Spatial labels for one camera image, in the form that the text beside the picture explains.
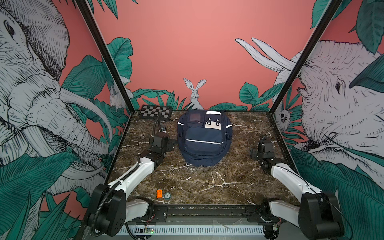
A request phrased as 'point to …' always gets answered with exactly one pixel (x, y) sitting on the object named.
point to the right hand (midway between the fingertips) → (259, 147)
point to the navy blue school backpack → (204, 137)
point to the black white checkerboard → (152, 111)
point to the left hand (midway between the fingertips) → (164, 137)
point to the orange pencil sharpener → (159, 193)
